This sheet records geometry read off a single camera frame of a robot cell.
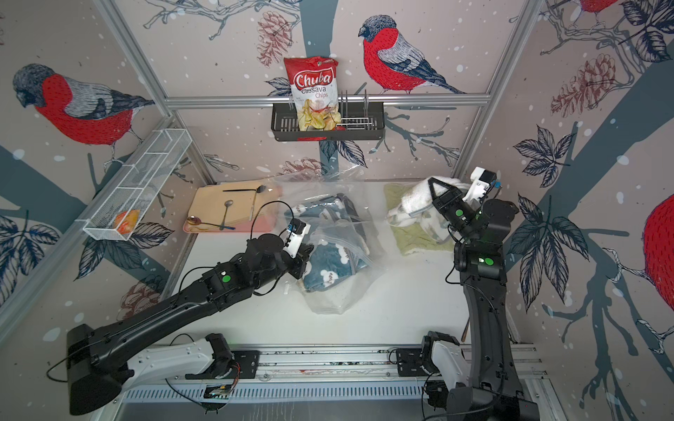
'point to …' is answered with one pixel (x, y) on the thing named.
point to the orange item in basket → (125, 221)
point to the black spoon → (261, 189)
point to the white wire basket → (144, 184)
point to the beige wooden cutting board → (219, 204)
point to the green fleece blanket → (412, 238)
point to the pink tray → (255, 223)
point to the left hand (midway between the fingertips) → (316, 243)
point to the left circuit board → (218, 391)
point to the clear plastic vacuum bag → (351, 288)
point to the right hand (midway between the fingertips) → (425, 178)
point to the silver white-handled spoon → (251, 213)
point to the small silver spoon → (227, 203)
